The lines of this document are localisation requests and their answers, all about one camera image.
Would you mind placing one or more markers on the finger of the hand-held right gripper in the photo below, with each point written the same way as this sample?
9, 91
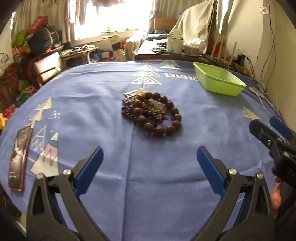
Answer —
261, 131
279, 127

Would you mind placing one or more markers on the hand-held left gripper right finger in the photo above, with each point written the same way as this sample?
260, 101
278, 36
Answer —
209, 166

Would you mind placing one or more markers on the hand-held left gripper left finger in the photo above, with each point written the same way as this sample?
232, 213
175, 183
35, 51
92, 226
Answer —
91, 166

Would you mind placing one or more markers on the green plastic basket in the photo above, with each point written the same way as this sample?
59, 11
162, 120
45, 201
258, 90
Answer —
219, 81

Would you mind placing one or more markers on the person's right hand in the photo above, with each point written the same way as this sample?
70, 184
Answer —
276, 197

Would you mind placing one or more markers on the blue printed tablecloth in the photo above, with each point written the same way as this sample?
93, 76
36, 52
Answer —
148, 173

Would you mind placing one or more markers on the white wooden rack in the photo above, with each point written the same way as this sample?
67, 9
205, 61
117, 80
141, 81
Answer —
225, 51

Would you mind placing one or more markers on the crumpled clear plastic packet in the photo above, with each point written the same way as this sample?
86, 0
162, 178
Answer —
195, 46

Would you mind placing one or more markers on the white folding chair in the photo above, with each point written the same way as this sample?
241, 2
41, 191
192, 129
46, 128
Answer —
47, 67

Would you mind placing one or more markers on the low cluttered table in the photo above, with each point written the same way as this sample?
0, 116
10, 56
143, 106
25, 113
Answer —
76, 54

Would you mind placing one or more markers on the carved wooden cabinet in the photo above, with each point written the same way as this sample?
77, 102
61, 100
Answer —
11, 81

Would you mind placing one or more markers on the grey cloth over chair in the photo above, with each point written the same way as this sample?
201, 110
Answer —
196, 20

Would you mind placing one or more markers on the dark wooden desk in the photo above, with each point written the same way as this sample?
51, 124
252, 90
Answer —
148, 49

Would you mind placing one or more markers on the dark green duffel bag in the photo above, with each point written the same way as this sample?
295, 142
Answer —
44, 39

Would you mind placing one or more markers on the cardboard box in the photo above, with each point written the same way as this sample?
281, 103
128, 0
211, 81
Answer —
165, 23

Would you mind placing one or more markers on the red bag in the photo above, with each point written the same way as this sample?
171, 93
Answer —
38, 24

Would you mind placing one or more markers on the hanging clothes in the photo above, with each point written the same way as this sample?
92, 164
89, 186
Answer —
78, 11

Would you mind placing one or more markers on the beige curtain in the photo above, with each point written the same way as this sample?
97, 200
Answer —
34, 9

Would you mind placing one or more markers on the round white wall hook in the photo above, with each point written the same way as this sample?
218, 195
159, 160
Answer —
264, 10

